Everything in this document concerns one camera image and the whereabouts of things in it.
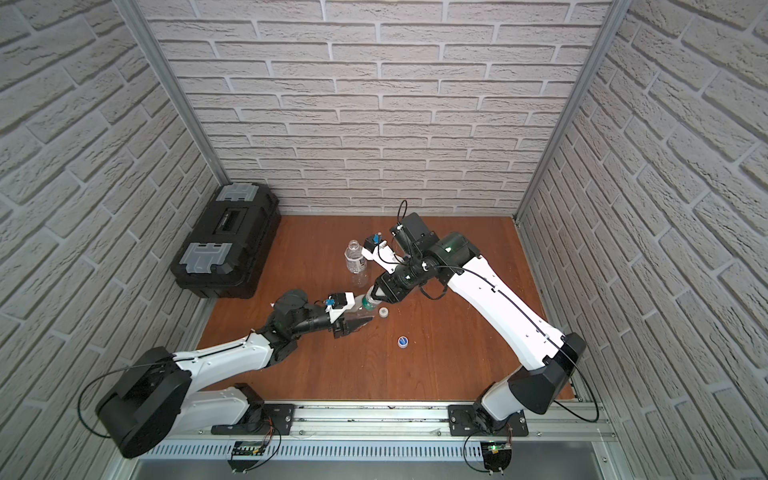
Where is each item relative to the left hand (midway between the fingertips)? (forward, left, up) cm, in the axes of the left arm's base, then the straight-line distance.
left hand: (370, 305), depth 76 cm
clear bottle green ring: (-3, 0, +7) cm, 7 cm away
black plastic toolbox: (+17, +44, 0) cm, 47 cm away
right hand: (-1, -4, +9) cm, 10 cm away
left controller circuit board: (-30, +30, -21) cm, 47 cm away
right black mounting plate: (-24, -24, -16) cm, 38 cm away
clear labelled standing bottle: (+15, +5, -3) cm, 16 cm away
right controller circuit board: (-31, -31, -16) cm, 47 cm away
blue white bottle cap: (-4, -9, -15) cm, 18 cm away
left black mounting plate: (-24, +25, -12) cm, 37 cm away
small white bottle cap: (+6, -3, -16) cm, 17 cm away
